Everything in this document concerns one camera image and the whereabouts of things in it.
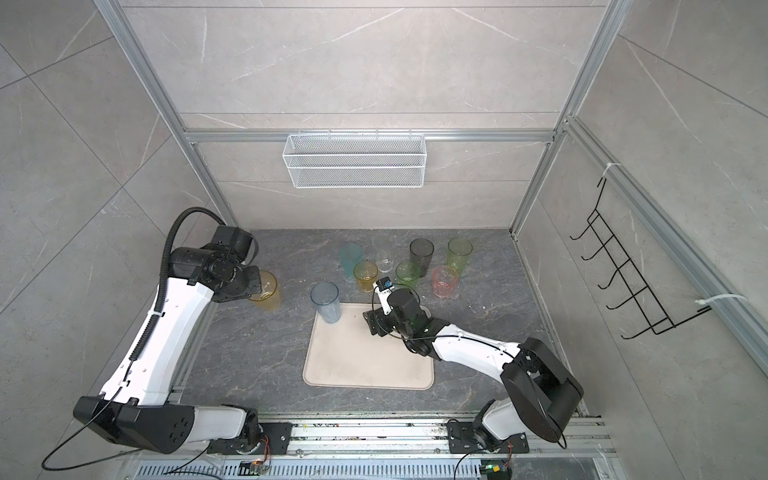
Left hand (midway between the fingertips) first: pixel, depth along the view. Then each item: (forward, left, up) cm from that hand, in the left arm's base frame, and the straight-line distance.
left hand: (247, 281), depth 73 cm
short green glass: (+18, -43, -23) cm, 52 cm away
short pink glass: (+16, -56, -25) cm, 63 cm away
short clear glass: (+24, -35, -21) cm, 47 cm away
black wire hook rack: (-17, -91, +6) cm, 92 cm away
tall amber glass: (-4, -6, -2) cm, 8 cm away
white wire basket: (+47, -25, +3) cm, 53 cm away
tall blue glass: (+2, -17, -11) cm, 21 cm away
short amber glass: (+19, -28, -24) cm, 41 cm away
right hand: (0, -31, -15) cm, 35 cm away
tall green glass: (+18, -59, -11) cm, 63 cm away
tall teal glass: (+25, -23, -20) cm, 39 cm away
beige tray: (-9, -22, -26) cm, 36 cm away
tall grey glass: (+21, -47, -15) cm, 54 cm away
